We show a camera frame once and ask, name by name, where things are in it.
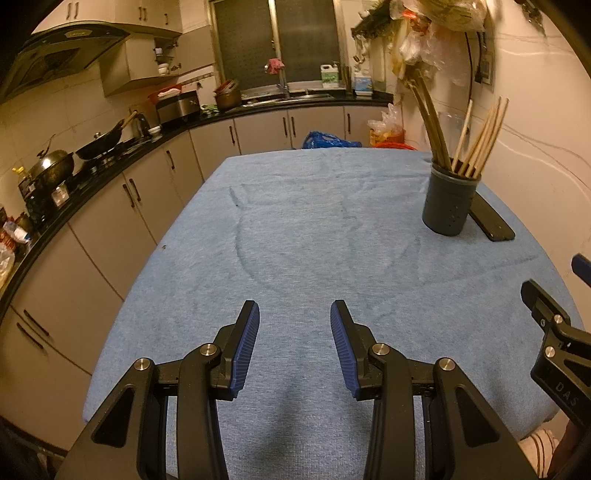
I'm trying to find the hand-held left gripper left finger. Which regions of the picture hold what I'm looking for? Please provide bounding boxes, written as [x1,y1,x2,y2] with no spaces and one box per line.
[53,300,260,480]

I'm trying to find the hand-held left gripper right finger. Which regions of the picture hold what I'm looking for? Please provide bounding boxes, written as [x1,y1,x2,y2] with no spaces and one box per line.
[330,300,532,480]

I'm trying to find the dark grey perforated utensil holder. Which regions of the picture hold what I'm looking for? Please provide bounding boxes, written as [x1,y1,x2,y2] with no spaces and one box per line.
[421,159,482,237]

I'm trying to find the bunch of wooden chopsticks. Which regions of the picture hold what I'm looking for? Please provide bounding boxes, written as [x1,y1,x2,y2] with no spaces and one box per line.
[409,69,510,178]

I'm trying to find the person's right forearm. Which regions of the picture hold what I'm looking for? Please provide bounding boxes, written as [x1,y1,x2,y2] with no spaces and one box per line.
[549,418,589,480]

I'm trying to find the striped white cloth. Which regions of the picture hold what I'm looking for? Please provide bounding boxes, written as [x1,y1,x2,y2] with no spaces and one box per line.
[519,427,561,480]

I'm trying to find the black smartphone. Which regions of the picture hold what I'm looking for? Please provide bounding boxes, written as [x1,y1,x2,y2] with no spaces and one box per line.
[468,191,516,242]

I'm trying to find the blue tablecloth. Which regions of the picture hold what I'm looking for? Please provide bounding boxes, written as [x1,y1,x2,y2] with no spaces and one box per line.
[82,150,585,480]

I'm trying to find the beige lower kitchen cabinets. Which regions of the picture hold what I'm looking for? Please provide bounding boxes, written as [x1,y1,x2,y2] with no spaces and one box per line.
[0,104,393,453]

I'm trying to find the blue plastic bag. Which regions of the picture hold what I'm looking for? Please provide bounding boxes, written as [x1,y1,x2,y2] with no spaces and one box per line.
[302,130,363,150]

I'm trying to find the white plastic bag over bin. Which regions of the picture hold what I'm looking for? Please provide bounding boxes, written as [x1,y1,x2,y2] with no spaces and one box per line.
[367,102,406,146]

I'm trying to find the black kitchen countertop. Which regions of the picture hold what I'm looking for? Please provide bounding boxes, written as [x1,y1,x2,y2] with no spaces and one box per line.
[0,90,393,315]

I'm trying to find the black gas stove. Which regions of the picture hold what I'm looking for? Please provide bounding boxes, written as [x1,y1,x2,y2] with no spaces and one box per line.
[18,138,153,217]

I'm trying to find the stainless steel appliance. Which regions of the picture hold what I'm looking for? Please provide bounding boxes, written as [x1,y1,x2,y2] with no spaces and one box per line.
[154,90,201,124]

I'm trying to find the brown metal pot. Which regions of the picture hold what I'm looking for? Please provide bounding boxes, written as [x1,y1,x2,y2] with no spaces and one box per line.
[213,79,243,110]

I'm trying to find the steel kitchen sink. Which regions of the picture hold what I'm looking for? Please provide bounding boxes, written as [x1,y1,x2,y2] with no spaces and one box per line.
[242,92,333,104]

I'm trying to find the lidded metal pot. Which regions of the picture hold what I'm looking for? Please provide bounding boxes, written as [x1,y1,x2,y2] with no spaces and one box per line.
[18,148,75,190]

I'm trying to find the red basket with white cloth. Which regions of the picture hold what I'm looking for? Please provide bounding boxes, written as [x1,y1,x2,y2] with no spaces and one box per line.
[148,84,185,100]

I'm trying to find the cluster of hanging plastic bags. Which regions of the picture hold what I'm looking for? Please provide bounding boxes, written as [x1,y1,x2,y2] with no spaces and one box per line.
[392,18,444,79]

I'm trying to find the large hanging plastic bag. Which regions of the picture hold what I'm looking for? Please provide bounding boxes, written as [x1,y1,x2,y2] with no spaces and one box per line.
[402,0,490,33]

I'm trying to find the kitchen window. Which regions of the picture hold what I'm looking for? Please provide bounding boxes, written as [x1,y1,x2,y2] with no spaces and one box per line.
[210,0,342,90]

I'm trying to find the range hood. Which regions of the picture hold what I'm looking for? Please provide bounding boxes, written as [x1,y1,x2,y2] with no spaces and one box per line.
[0,21,132,104]

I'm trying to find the wall power socket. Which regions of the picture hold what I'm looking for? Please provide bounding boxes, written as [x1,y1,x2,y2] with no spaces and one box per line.
[475,46,495,86]

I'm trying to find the black wok with wooden handle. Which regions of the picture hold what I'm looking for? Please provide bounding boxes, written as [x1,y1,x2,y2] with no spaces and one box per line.
[75,111,138,160]

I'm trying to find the beige wall cabinets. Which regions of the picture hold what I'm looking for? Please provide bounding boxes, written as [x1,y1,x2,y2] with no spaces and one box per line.
[32,0,185,97]

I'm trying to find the black wall hook rack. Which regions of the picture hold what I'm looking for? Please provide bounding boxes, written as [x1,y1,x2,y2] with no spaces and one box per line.
[351,9,393,42]

